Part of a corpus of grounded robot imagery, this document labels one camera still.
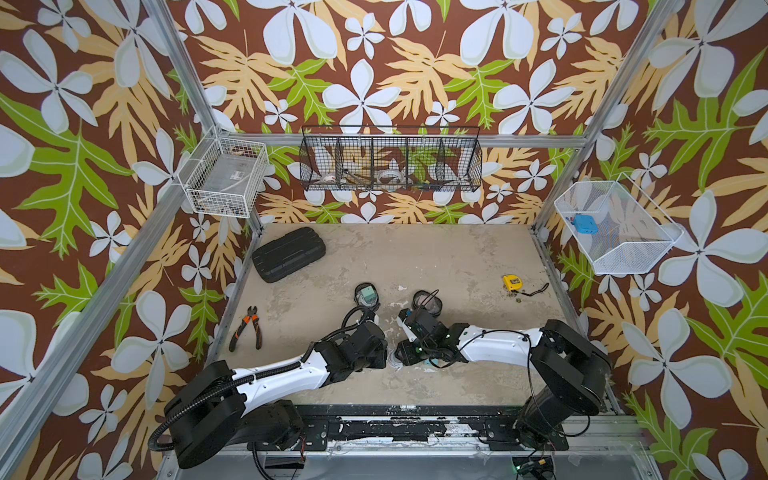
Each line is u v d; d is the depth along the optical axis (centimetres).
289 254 105
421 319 70
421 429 75
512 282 101
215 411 41
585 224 86
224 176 86
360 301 98
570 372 45
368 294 98
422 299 92
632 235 77
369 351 65
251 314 96
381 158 97
